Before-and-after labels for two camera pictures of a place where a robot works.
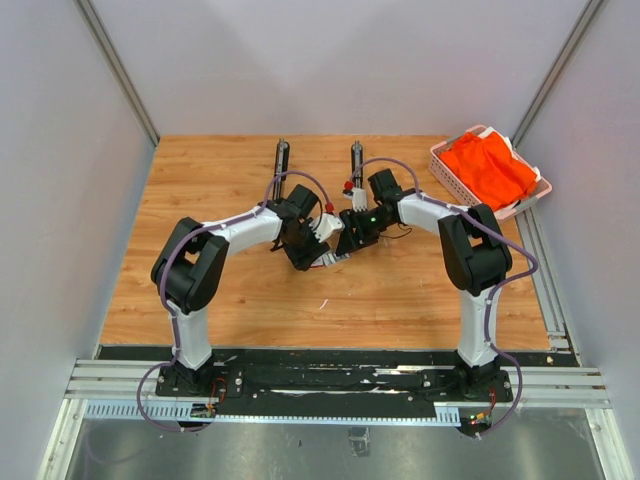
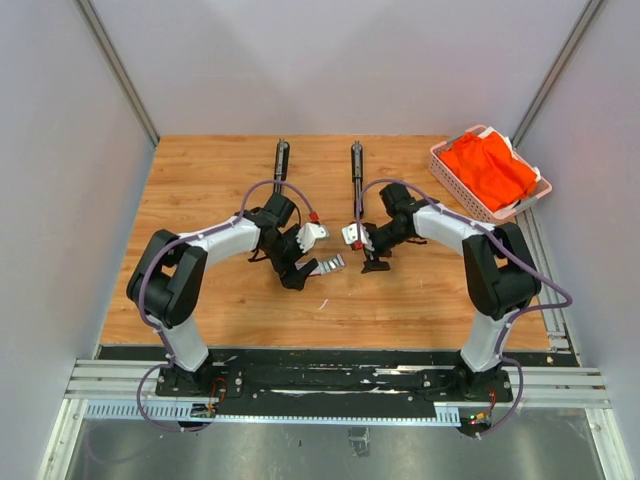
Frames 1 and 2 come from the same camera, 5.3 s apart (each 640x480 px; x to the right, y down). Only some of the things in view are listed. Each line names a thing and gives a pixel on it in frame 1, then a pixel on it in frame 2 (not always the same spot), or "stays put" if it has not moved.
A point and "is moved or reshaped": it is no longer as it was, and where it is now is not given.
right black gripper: (352, 241) to (374, 265)
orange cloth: (491, 169) stays put
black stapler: (282, 165) stays put
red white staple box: (324, 260) is moved or reshaped
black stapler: (357, 159) stays put
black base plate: (335, 383) stays put
